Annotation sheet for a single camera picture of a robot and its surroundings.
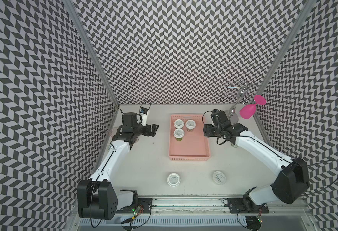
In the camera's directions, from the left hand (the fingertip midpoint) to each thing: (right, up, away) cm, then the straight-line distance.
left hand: (150, 124), depth 83 cm
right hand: (+35, -4, +1) cm, 35 cm away
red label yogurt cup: (+25, -1, +16) cm, 30 cm away
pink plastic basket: (+23, -12, +15) cm, 30 cm away
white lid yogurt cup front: (+14, -29, -8) cm, 33 cm away
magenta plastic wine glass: (+62, +8, +9) cm, 63 cm away
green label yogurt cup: (+17, -6, +10) cm, 21 cm away
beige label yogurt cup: (+17, 0, +15) cm, 23 cm away
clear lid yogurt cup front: (+39, -29, -4) cm, 49 cm away
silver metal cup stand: (+57, +21, +4) cm, 60 cm away
